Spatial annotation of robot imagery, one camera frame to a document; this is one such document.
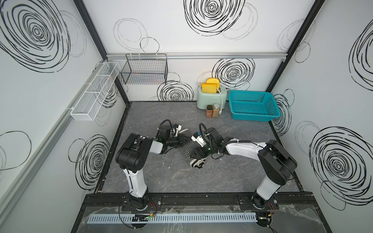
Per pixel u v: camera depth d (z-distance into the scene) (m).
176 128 0.87
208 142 0.77
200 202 0.75
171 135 0.86
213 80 1.07
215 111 1.05
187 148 0.87
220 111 1.09
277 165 0.46
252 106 1.17
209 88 1.02
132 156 0.50
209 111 1.05
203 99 1.08
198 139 0.81
